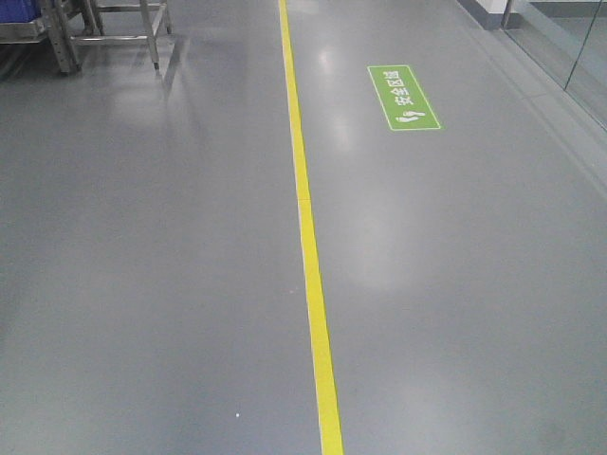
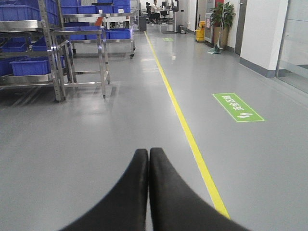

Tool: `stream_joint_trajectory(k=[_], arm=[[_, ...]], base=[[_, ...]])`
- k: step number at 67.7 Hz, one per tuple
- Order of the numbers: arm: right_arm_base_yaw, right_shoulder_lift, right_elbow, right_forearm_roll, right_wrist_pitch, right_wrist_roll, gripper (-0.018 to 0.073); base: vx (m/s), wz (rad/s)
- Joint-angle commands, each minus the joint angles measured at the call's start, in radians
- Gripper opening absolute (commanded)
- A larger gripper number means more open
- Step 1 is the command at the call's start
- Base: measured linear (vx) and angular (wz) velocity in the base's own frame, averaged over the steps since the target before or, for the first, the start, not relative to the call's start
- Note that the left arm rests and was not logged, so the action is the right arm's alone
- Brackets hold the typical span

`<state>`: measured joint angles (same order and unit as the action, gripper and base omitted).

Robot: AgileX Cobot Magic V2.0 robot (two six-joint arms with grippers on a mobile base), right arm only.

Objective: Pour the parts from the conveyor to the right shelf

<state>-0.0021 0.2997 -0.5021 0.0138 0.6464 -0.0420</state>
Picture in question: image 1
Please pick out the steel rack on castors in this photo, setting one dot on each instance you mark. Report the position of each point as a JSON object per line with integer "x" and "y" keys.
{"x": 64, "y": 42}

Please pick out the row of blue bins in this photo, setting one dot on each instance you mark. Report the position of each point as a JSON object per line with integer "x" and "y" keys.
{"x": 19, "y": 9}

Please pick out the glass partition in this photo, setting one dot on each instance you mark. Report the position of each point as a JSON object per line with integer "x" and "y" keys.
{"x": 569, "y": 42}

